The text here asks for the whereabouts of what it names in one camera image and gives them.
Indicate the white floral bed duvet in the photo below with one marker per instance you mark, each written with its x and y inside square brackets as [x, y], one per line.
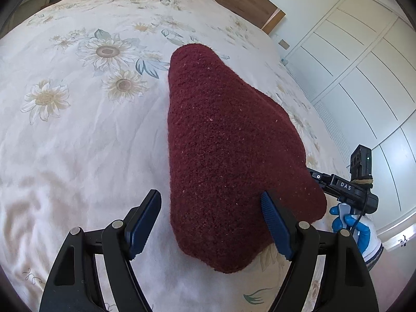
[84, 137]

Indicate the white wardrobe doors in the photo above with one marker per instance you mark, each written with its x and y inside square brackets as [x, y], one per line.
[356, 66]

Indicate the wall socket right of bed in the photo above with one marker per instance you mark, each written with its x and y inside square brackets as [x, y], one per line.
[284, 44]

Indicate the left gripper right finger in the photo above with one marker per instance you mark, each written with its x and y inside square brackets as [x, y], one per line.
[345, 283]

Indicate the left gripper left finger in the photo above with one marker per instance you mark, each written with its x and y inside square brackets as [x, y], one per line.
[73, 283]

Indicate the dark red knitted sweater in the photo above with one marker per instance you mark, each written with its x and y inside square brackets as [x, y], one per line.
[227, 144]

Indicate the blue gloved right hand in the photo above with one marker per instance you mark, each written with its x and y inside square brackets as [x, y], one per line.
[362, 229]

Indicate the white radiator cover panel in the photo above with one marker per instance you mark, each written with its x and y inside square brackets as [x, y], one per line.
[25, 10]

